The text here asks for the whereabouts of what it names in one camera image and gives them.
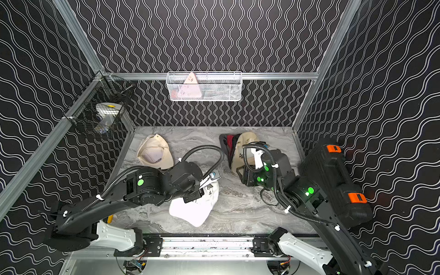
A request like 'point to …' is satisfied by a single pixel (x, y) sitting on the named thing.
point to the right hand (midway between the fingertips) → (241, 167)
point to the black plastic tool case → (325, 163)
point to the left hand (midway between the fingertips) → (202, 177)
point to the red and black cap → (231, 140)
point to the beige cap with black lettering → (237, 157)
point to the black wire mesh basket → (107, 89)
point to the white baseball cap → (194, 212)
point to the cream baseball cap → (154, 152)
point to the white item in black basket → (108, 113)
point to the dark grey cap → (223, 140)
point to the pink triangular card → (190, 88)
